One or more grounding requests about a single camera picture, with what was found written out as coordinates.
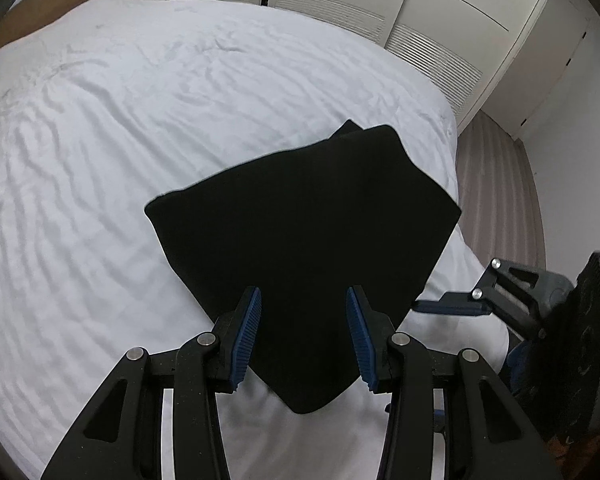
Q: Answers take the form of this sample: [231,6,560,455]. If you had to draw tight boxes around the black pants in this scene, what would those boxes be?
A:
[145,122,460,414]

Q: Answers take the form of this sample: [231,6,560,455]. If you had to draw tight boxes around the white duvet on bed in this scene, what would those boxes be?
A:
[0,0,512,480]

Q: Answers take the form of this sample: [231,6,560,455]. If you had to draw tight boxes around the white wardrobe with louvred doors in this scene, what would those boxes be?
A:
[228,0,588,134]

